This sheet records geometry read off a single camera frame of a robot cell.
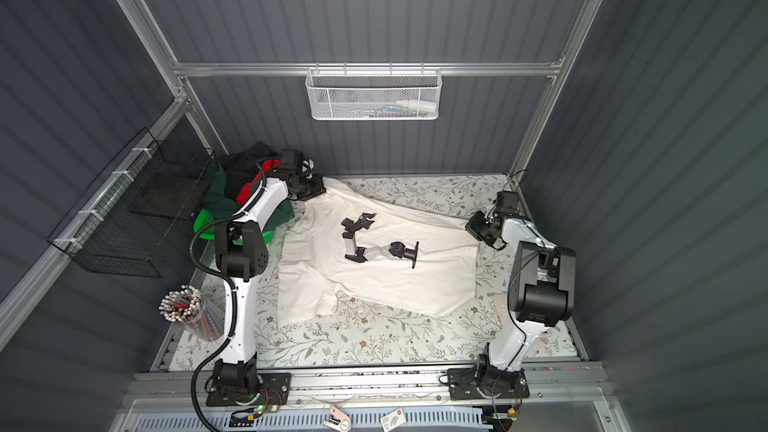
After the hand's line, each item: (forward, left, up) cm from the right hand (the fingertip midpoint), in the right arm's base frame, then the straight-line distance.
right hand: (472, 227), depth 97 cm
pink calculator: (-22, -5, -6) cm, 24 cm away
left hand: (+15, +50, +4) cm, 53 cm away
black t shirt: (+22, +82, +7) cm, 85 cm away
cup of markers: (-31, +73, +10) cm, 80 cm away
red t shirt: (+15, +78, +4) cm, 80 cm away
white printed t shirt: (-14, +52, -5) cm, 54 cm away
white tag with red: (-51, +26, -5) cm, 58 cm away
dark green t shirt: (+9, +86, +4) cm, 87 cm away
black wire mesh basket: (-14, +91, +25) cm, 95 cm away
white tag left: (-51, +39, -3) cm, 64 cm away
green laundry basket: (+3, +89, +3) cm, 89 cm away
